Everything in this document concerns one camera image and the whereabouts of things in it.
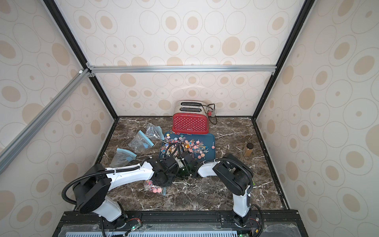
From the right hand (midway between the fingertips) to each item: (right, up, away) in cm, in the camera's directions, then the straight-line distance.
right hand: (174, 175), depth 89 cm
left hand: (0, -4, -5) cm, 6 cm away
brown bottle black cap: (+46, +14, +3) cm, 49 cm away
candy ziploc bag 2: (-35, +9, +6) cm, 36 cm away
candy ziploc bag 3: (-17, +27, +13) cm, 34 cm away
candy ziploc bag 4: (-26, +19, +15) cm, 35 cm away
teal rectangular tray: (+21, +20, +17) cm, 34 cm away
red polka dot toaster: (+10, +36, +8) cm, 38 cm away
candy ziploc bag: (-13, -4, -7) cm, 15 cm away
